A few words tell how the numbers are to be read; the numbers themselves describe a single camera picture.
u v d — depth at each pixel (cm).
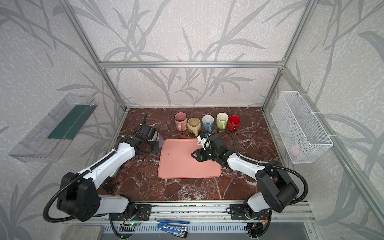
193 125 103
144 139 65
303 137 62
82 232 66
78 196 41
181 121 99
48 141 63
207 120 105
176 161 93
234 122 107
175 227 68
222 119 102
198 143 96
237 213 72
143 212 73
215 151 68
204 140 79
